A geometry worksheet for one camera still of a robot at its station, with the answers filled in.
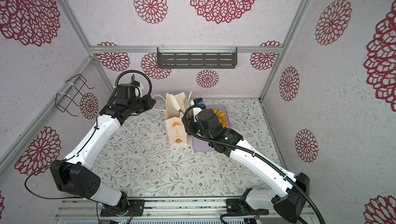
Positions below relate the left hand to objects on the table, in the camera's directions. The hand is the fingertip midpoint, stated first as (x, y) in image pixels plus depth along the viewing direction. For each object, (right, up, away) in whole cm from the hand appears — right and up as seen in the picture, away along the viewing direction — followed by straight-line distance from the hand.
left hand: (156, 103), depth 80 cm
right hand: (+17, -6, -11) cm, 21 cm away
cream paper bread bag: (+9, -14, +5) cm, 18 cm away
